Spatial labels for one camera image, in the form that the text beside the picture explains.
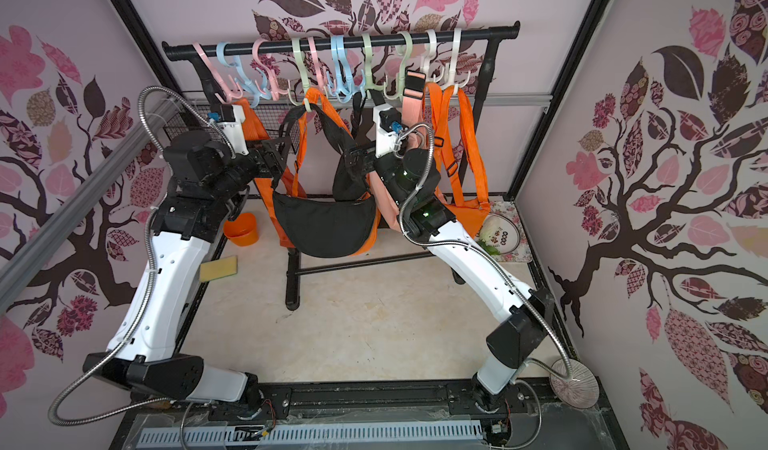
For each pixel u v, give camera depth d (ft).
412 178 1.55
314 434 2.29
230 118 1.69
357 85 2.06
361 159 1.78
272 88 1.93
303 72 2.80
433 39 1.78
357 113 2.12
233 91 1.92
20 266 1.64
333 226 2.49
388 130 1.60
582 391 2.42
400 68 2.37
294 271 3.12
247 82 1.90
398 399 2.45
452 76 2.06
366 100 2.03
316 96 1.90
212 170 1.56
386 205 2.31
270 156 1.81
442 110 2.14
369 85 2.05
